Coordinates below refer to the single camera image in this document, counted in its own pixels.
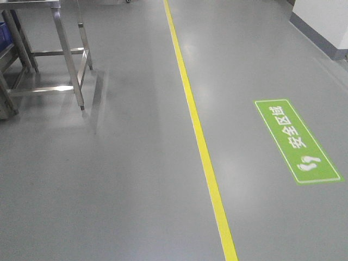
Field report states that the bare steel table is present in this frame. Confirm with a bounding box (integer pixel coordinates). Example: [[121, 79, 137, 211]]
[[0, 0, 94, 111]]

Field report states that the blue plastic bin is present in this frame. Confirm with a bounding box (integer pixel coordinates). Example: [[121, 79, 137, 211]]
[[0, 10, 20, 52]]

